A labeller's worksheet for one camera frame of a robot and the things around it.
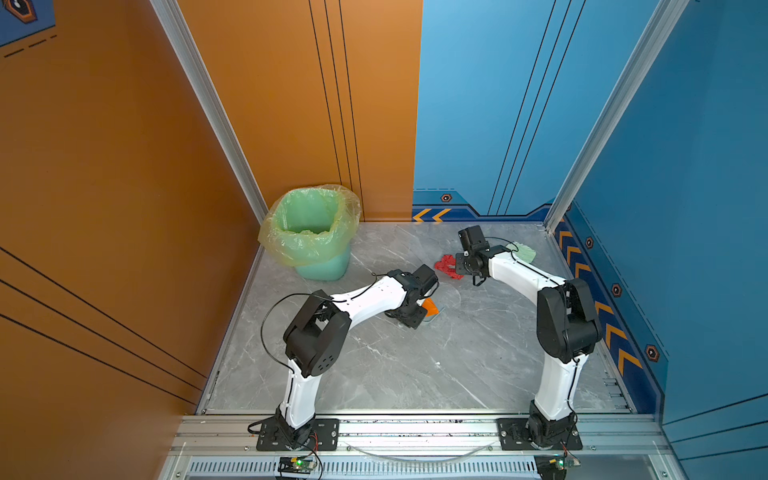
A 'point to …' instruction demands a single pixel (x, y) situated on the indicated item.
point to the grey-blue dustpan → (432, 318)
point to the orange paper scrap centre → (431, 307)
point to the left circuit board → (296, 465)
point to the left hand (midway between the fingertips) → (412, 317)
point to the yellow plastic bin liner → (309, 225)
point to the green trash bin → (329, 269)
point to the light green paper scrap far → (524, 252)
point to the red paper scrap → (448, 265)
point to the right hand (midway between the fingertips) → (463, 263)
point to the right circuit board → (554, 466)
